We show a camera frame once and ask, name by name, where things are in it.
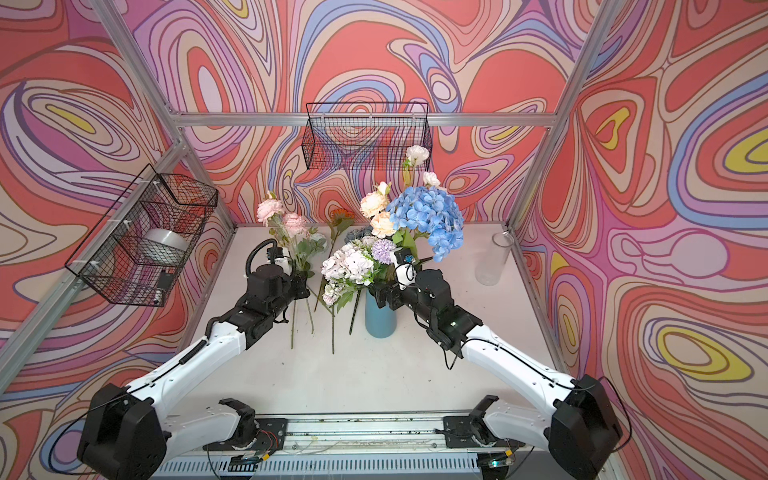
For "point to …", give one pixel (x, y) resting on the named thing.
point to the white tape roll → (162, 246)
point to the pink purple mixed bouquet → (355, 265)
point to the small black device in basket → (165, 279)
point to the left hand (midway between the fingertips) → (310, 270)
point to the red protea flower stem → (339, 218)
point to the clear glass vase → (489, 268)
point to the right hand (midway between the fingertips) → (387, 279)
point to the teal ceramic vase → (379, 322)
